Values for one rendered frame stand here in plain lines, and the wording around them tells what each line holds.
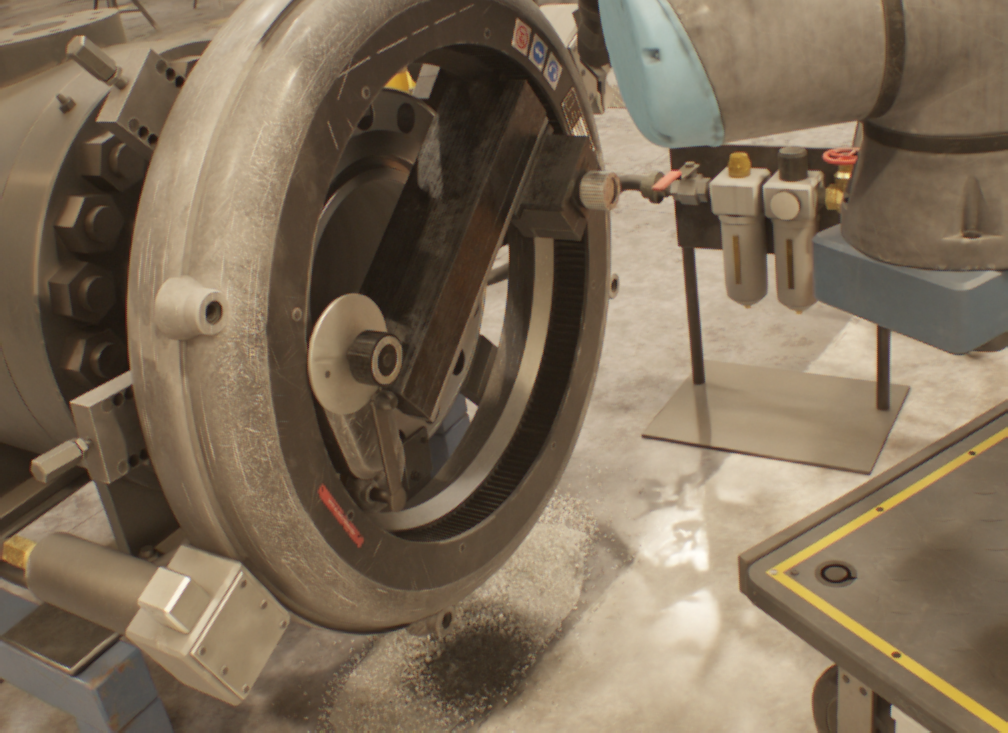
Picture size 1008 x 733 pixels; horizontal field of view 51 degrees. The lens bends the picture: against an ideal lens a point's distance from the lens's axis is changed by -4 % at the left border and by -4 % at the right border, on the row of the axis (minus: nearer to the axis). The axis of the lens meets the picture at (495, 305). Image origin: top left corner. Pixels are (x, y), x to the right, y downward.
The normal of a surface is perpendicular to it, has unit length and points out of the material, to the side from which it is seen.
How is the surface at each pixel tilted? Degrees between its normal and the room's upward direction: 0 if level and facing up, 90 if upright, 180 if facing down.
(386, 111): 90
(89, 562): 9
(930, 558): 0
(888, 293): 90
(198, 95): 39
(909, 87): 122
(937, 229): 70
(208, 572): 23
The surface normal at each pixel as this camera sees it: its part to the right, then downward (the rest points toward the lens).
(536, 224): -0.32, 0.87
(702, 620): -0.15, -0.90
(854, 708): -0.85, 0.33
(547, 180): -0.42, -0.47
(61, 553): -0.30, -0.73
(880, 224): -0.85, 0.00
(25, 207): -0.50, -0.20
